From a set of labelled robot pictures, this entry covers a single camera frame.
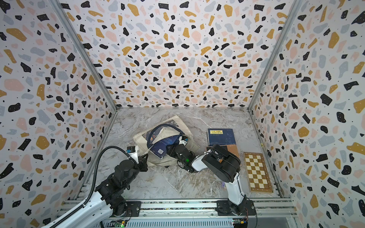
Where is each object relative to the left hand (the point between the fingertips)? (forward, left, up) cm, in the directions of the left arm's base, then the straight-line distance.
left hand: (150, 154), depth 79 cm
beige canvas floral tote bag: (+10, +7, -1) cm, 12 cm away
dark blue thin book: (+8, -3, -8) cm, 12 cm away
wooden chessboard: (-9, -62, -12) cm, 64 cm away
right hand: (+9, -8, -9) cm, 15 cm away
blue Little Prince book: (+19, -44, -11) cm, 49 cm away
